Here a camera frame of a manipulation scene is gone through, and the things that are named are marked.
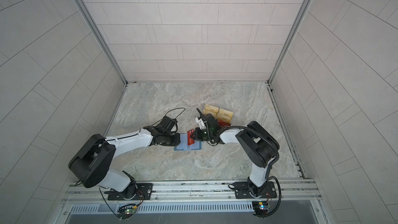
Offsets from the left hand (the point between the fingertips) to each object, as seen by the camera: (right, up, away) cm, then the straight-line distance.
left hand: (185, 140), depth 88 cm
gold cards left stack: (+15, +17, +4) cm, 23 cm away
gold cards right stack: (+23, +14, +1) cm, 27 cm away
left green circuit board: (-22, -24, -23) cm, 40 cm away
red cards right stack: (+22, +9, -1) cm, 24 cm away
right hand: (+3, +1, -1) cm, 3 cm away
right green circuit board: (+36, -24, -20) cm, 48 cm away
